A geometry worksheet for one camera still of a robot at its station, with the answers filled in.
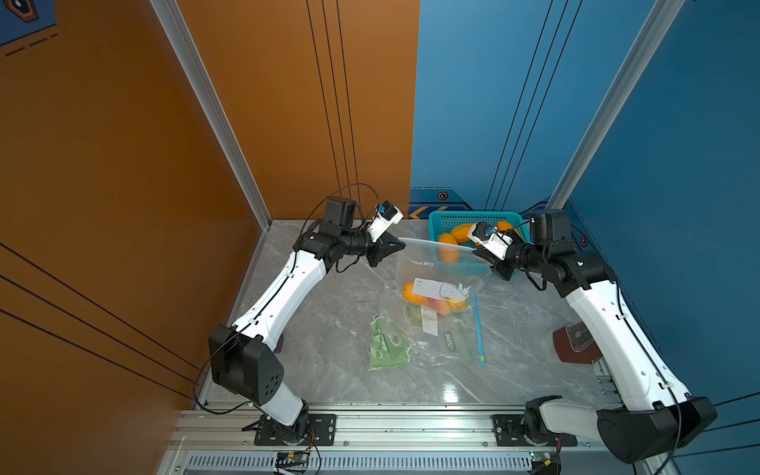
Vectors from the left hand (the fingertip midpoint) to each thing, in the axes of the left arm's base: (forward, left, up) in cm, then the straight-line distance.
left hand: (400, 240), depth 75 cm
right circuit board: (-44, -35, -30) cm, 64 cm away
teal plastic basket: (+30, -17, -24) cm, 42 cm away
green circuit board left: (-43, +26, -31) cm, 59 cm away
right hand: (-2, -20, +1) cm, 20 cm away
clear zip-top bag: (-5, -10, -11) cm, 16 cm away
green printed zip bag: (-18, +3, -26) cm, 31 cm away
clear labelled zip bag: (-10, -9, -27) cm, 30 cm away
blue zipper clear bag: (-17, -21, -30) cm, 40 cm away
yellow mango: (-8, -17, -20) cm, 27 cm away
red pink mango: (-7, -13, -22) cm, 26 cm away
